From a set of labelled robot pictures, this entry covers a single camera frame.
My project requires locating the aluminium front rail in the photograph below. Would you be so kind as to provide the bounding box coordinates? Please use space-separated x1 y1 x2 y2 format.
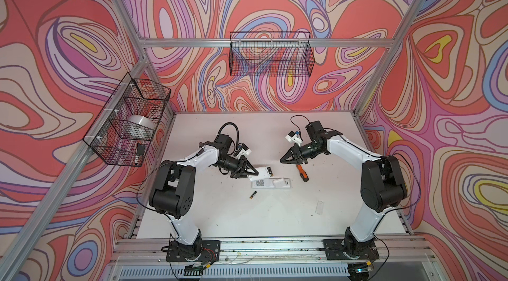
104 235 446 280

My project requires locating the black wire basket left wall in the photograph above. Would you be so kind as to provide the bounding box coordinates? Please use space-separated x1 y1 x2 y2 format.
83 73 171 167

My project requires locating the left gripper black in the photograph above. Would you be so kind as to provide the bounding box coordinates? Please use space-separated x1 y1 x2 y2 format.
216 155 258 179

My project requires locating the black wire basket back wall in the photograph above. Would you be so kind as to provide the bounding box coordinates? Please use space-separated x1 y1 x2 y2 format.
229 30 316 77

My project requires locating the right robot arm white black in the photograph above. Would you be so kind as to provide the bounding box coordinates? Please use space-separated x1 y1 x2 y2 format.
280 121 408 259

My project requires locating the orange handled screwdriver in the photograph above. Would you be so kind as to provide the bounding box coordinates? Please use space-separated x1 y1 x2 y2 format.
296 165 310 183

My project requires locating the white tape roll in basket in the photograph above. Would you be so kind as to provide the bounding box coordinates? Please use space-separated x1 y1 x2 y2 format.
125 115 156 140

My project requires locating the small black item in basket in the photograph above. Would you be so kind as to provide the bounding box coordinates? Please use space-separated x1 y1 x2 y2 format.
136 142 146 158

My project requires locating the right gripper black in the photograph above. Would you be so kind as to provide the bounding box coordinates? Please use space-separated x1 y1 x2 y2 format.
280 141 325 165

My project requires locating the black wire basket wall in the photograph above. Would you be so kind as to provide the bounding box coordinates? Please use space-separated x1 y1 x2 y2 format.
229 30 316 77
83 73 171 167

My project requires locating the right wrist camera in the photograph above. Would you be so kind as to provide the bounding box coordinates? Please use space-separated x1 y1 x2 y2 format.
285 131 303 146

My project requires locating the white battery cover plate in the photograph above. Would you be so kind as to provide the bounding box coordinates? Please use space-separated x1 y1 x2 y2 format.
247 166 273 181

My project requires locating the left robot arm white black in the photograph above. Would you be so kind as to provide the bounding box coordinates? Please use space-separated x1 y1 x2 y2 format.
148 133 259 256

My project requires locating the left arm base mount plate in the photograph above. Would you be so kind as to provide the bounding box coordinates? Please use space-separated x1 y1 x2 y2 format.
162 239 221 263

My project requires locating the white remote control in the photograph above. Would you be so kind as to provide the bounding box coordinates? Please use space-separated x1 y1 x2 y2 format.
251 178 291 190

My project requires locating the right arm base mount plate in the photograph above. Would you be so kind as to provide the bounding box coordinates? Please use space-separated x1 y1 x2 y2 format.
320 237 380 261

